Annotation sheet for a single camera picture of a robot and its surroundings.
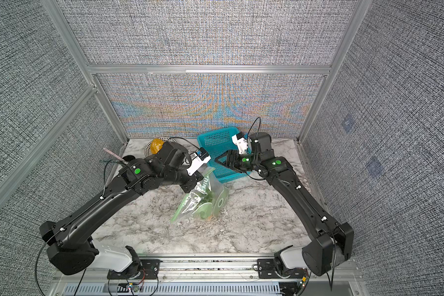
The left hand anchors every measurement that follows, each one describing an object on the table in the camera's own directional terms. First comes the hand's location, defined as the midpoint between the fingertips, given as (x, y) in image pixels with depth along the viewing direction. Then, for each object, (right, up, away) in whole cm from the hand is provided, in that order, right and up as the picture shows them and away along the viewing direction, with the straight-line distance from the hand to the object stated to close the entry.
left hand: (205, 175), depth 67 cm
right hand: (+5, +6, +3) cm, 9 cm away
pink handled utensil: (-50, +8, +29) cm, 58 cm away
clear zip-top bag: (-6, -13, 0) cm, 14 cm away
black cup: (-44, +6, +33) cm, 56 cm away
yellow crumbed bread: (-32, +13, +40) cm, 53 cm away
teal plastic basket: (+3, +16, +47) cm, 50 cm away
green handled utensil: (-50, +5, +26) cm, 57 cm away
